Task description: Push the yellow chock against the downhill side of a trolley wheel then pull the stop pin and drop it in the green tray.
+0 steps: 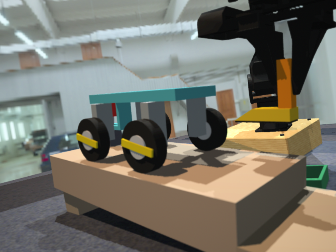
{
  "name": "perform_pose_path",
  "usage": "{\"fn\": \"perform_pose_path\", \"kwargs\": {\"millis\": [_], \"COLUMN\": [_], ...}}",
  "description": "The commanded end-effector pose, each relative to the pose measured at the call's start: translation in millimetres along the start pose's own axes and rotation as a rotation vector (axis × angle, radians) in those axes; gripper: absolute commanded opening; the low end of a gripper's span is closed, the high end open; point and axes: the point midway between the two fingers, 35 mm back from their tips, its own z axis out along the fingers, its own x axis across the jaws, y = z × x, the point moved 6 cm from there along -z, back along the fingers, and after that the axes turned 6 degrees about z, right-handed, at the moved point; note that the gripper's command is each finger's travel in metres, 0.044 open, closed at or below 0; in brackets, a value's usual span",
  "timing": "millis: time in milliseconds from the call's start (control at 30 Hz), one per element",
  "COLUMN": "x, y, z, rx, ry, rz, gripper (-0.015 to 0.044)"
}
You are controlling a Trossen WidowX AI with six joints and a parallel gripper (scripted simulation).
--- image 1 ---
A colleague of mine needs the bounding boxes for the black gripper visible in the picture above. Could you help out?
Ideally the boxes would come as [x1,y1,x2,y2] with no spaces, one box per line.
[197,0,336,96]

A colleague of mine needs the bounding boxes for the small teal wheeled trolley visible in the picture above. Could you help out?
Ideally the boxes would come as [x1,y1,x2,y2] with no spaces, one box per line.
[76,85,227,174]

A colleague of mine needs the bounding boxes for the tan wooden ramp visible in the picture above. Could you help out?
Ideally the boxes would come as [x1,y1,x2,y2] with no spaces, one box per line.
[50,130,336,252]

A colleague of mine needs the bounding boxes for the yellow wheel chock with orange handle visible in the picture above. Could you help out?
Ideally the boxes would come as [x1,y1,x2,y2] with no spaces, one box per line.
[235,59,298,124]

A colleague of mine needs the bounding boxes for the green tray rim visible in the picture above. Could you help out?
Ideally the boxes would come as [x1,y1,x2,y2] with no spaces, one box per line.
[306,165,329,189]

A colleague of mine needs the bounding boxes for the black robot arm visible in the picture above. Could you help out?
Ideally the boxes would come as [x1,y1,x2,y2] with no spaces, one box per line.
[247,50,293,132]

